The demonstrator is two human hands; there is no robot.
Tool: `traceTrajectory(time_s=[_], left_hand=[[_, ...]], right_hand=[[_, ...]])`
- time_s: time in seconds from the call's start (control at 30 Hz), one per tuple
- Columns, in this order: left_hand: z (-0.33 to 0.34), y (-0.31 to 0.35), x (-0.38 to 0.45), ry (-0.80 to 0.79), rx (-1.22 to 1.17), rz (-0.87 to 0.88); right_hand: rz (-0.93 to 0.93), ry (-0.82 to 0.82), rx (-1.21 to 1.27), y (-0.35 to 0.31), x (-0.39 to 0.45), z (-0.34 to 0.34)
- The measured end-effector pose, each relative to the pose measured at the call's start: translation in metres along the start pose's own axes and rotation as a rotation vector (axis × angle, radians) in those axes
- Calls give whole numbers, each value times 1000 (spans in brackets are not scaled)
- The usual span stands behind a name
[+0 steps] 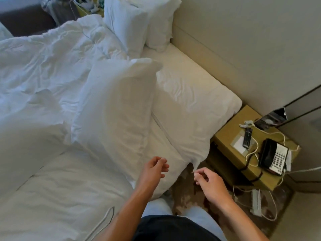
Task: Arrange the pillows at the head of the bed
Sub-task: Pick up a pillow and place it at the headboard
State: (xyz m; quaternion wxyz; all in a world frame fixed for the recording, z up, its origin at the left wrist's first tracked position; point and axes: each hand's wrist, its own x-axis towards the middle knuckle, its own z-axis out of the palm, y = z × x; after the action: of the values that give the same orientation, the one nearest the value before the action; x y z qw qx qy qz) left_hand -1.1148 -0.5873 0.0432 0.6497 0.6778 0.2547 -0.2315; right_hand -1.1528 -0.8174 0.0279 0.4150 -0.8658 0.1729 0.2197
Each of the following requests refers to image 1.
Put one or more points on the person's left fingers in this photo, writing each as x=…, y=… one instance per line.
x=161, y=161

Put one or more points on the crumpled white duvet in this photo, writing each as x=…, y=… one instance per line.
x=42, y=70

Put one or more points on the white sheeted bed mattress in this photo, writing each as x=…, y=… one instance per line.
x=193, y=105

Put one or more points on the black remote control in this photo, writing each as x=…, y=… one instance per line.
x=247, y=138

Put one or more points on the large white pillow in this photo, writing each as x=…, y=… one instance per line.
x=112, y=117

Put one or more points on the white notepad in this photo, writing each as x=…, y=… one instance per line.
x=289, y=160

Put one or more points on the white flat bed sheet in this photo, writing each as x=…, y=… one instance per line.
x=62, y=195

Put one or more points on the person's left forearm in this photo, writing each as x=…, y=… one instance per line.
x=125, y=218

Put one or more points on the person's light blue jeans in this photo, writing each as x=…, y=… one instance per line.
x=198, y=217

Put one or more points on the tan wooden nightstand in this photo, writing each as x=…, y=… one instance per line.
x=233, y=134

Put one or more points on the white charger adapter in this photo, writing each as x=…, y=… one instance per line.
x=245, y=124

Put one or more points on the white paper card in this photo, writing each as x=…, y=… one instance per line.
x=238, y=145

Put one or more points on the person's dark shirt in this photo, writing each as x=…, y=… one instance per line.
x=170, y=229

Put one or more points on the white power strip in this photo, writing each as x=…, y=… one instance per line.
x=256, y=205

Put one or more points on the person's right hand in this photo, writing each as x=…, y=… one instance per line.
x=213, y=186

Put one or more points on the person's left hand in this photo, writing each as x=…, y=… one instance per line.
x=150, y=176

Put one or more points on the glossy dark card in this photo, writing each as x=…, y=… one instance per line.
x=272, y=119

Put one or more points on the grey wardrobe door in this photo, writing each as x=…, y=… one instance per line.
x=304, y=127

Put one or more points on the beige headboard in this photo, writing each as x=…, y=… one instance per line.
x=208, y=62

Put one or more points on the black and white desk phone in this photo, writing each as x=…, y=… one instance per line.
x=273, y=156

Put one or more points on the person's right fingers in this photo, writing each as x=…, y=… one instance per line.
x=200, y=176

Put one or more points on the yellow bedside table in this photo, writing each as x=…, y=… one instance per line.
x=86, y=12

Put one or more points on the person's right forearm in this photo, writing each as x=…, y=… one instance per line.
x=240, y=220

